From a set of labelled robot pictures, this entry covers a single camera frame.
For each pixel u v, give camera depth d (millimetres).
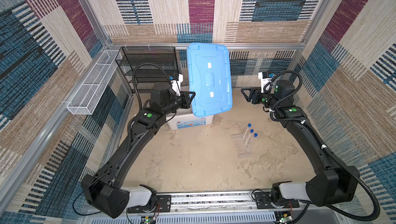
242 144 929
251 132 812
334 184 392
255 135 793
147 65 533
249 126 833
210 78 745
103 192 372
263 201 729
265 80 665
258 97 673
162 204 730
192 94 691
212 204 745
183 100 604
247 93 701
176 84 617
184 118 884
